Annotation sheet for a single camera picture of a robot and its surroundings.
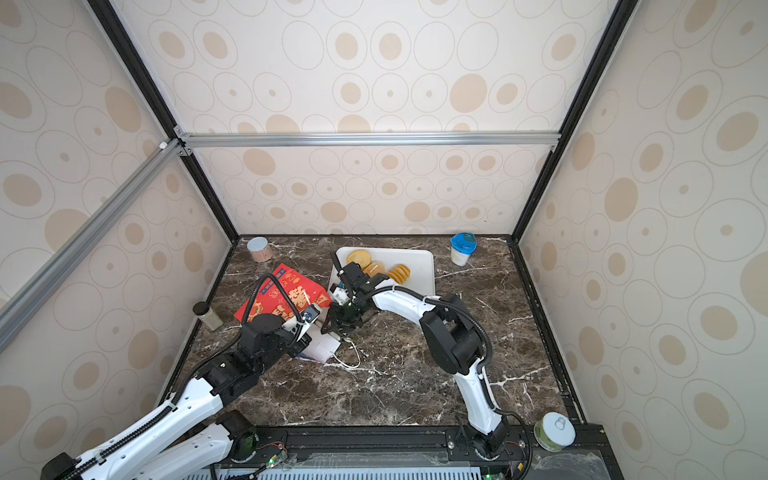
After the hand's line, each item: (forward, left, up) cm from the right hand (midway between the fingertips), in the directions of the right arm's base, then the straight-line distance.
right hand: (327, 332), depth 85 cm
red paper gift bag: (-5, +3, +26) cm, 27 cm away
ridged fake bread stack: (+25, -22, -5) cm, 34 cm away
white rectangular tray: (+31, -30, -7) cm, 43 cm away
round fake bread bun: (+30, -7, -2) cm, 31 cm away
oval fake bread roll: (+25, -13, -2) cm, 28 cm away
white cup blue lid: (+32, -44, +1) cm, 55 cm away
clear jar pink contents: (+35, +30, -2) cm, 46 cm away
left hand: (0, +1, +10) cm, 10 cm away
